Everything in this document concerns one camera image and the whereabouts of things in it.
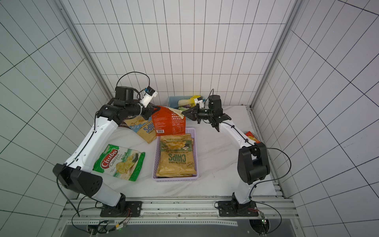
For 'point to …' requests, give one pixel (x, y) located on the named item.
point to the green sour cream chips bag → (176, 157)
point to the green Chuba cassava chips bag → (119, 162)
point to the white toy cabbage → (183, 102)
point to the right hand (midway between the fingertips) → (177, 114)
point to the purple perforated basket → (189, 131)
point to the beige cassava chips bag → (169, 121)
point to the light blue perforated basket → (173, 100)
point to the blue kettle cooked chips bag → (144, 128)
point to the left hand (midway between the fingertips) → (156, 110)
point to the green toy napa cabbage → (182, 108)
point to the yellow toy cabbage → (192, 101)
